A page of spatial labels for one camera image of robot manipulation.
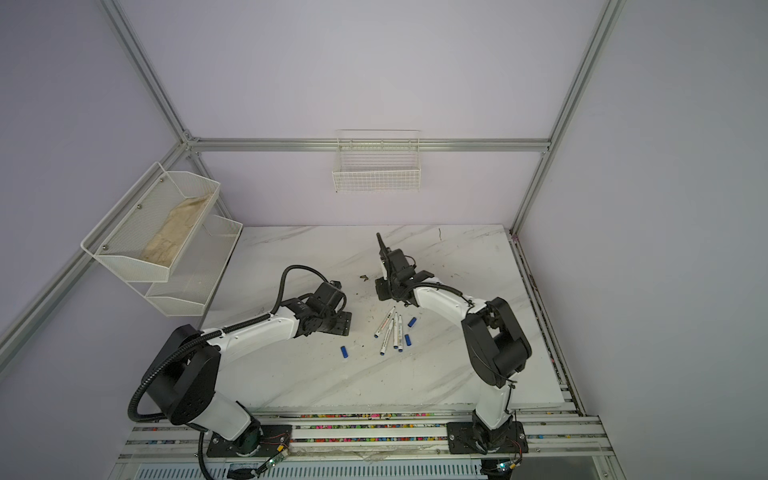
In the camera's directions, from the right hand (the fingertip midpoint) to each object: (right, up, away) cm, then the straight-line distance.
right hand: (379, 285), depth 93 cm
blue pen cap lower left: (-10, -20, -5) cm, 23 cm away
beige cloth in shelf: (-55, +12, -17) cm, 59 cm away
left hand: (-13, -11, -4) cm, 18 cm away
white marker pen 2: (+6, -15, -2) cm, 17 cm away
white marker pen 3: (0, -14, 0) cm, 14 cm away
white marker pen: (+1, -20, -5) cm, 20 cm away
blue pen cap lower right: (+9, -17, -2) cm, 19 cm away
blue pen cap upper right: (+11, -12, +2) cm, 16 cm away
